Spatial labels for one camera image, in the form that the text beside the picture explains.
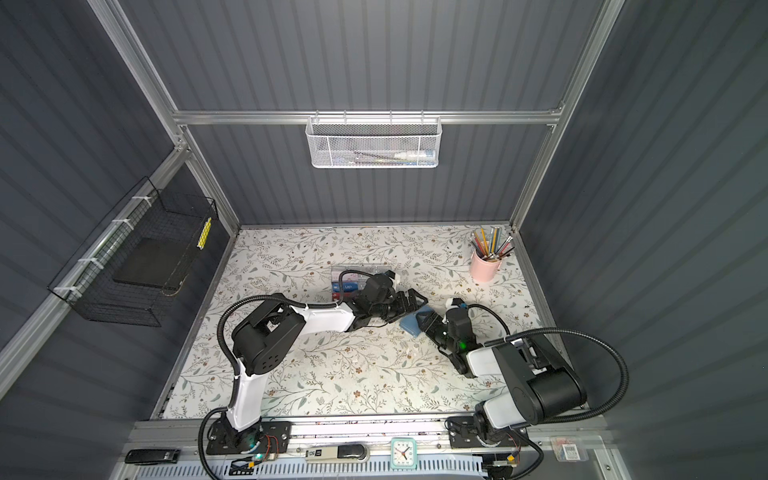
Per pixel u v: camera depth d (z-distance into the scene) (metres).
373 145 1.12
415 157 0.89
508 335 0.82
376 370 0.85
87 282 0.62
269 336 0.53
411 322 0.89
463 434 0.73
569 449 0.70
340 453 0.68
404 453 0.69
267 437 0.72
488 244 1.01
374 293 0.75
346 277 0.83
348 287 0.97
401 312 0.82
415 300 0.84
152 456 0.69
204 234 0.83
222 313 0.96
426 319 0.84
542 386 0.44
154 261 0.75
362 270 0.89
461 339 0.72
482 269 1.04
